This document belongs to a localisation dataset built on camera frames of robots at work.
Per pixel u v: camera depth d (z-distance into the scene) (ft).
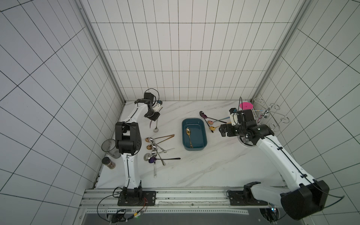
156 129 3.30
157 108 3.02
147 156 2.88
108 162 2.55
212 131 3.30
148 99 2.63
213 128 3.26
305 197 1.21
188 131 3.22
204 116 3.60
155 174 2.66
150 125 3.11
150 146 2.95
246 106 2.66
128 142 1.83
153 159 2.84
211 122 3.46
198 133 3.24
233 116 2.20
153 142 3.05
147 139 3.10
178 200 2.39
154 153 2.90
